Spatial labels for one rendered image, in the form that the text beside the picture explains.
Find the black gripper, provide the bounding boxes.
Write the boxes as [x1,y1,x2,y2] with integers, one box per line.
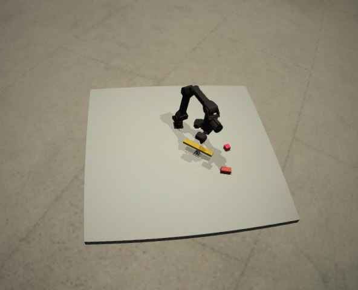
[195,121,213,144]

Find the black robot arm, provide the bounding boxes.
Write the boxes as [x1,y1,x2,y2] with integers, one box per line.
[172,85,223,133]

